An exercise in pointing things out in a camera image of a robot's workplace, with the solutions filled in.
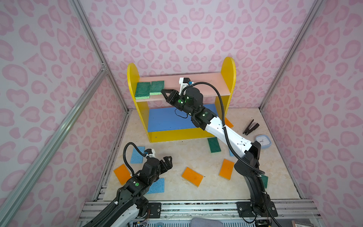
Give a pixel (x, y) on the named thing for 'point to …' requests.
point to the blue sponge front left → (157, 187)
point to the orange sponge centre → (192, 176)
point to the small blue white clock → (265, 141)
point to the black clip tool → (253, 126)
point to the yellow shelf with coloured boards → (164, 120)
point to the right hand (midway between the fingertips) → (161, 89)
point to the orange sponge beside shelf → (228, 123)
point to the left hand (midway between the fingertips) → (167, 158)
